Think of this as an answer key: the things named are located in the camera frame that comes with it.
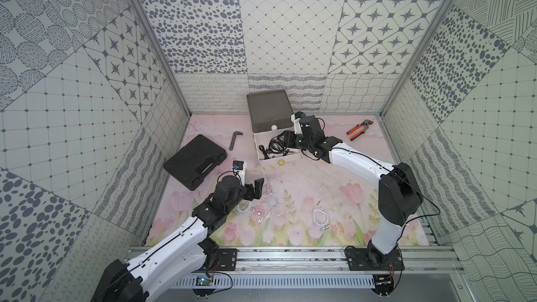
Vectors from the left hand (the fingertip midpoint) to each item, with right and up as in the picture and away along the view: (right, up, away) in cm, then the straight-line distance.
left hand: (253, 174), depth 80 cm
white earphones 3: (+29, -21, +1) cm, 36 cm away
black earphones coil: (+13, +13, -1) cm, 18 cm away
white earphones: (-5, -15, +7) cm, 17 cm away
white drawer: (+3, +13, +20) cm, 25 cm away
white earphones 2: (+7, -14, +8) cm, 17 cm away
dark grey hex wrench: (-13, +13, +28) cm, 34 cm away
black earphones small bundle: (+4, +7, +14) cm, 16 cm away
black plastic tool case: (-31, +2, +14) cm, 34 cm away
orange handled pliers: (+54, +19, +34) cm, 66 cm away
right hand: (+12, +13, +7) cm, 19 cm away
